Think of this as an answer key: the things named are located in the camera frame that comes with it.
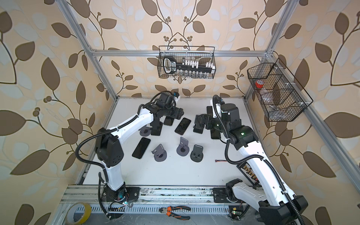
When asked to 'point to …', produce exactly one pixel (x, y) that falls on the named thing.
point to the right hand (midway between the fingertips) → (203, 117)
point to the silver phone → (215, 134)
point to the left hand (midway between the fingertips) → (176, 108)
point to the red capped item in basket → (259, 83)
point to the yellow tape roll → (71, 211)
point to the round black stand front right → (197, 155)
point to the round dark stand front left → (160, 154)
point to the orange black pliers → (168, 211)
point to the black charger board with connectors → (247, 169)
